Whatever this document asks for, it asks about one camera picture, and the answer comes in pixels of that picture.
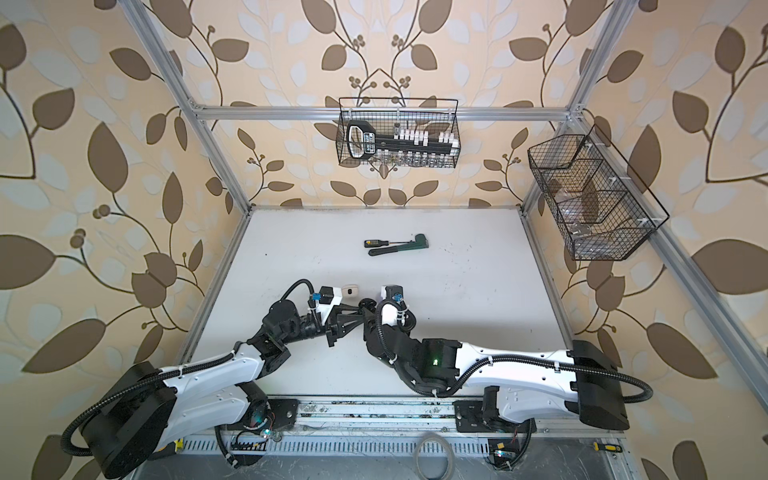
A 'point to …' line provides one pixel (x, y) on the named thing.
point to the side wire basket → (603, 210)
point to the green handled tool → (419, 242)
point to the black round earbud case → (368, 315)
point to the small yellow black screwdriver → (608, 447)
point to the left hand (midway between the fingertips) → (366, 315)
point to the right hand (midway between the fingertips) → (372, 314)
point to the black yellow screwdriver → (377, 243)
